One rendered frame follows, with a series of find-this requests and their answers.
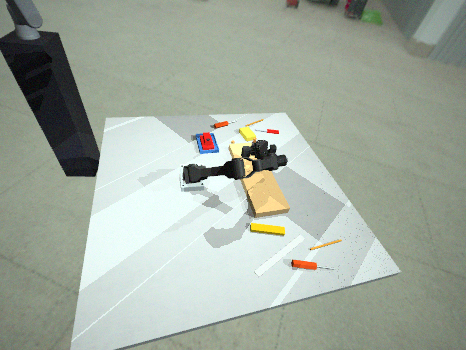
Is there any red rectangular block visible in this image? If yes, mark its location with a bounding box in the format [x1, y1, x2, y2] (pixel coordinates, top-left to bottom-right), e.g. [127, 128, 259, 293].
[200, 133, 214, 150]

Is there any orange-handled awl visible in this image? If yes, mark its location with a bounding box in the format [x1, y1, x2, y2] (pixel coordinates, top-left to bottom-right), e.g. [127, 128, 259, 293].
[214, 121, 232, 129]
[291, 259, 335, 270]

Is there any white flat strip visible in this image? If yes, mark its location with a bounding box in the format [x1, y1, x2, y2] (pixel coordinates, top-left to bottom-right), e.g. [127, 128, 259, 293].
[254, 235, 305, 277]

